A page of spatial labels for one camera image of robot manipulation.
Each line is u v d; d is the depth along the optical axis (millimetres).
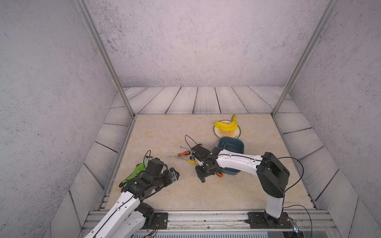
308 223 717
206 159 642
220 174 869
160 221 729
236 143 1009
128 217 488
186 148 1012
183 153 966
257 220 728
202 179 847
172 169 723
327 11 717
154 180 583
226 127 1067
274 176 473
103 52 853
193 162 922
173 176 702
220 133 1078
